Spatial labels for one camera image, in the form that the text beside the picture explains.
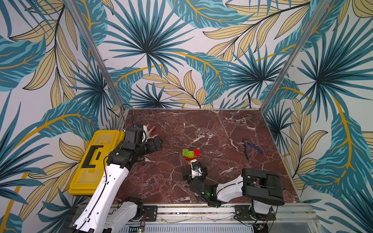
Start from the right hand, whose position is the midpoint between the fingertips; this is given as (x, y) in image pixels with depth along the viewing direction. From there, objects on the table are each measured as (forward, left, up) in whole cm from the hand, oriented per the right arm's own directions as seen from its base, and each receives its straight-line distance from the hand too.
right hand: (191, 165), depth 83 cm
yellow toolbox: (-7, +49, +11) cm, 50 cm away
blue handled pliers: (+15, -38, -7) cm, 41 cm away
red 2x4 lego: (+2, +2, +2) cm, 4 cm away
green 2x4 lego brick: (+4, 0, +4) cm, 6 cm away
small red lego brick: (+4, -3, +7) cm, 9 cm away
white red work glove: (+28, +29, -5) cm, 40 cm away
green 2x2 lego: (+4, +3, +7) cm, 9 cm away
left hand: (+5, +18, +14) cm, 24 cm away
